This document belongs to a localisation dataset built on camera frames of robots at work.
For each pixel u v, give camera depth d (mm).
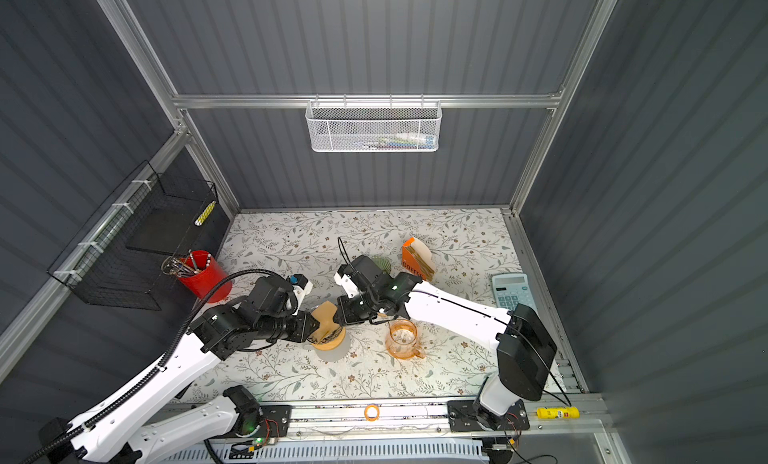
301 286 666
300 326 635
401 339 867
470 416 724
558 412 734
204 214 816
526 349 414
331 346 761
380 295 588
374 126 1238
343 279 713
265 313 549
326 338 722
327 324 784
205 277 852
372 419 723
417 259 955
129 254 721
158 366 438
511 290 937
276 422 723
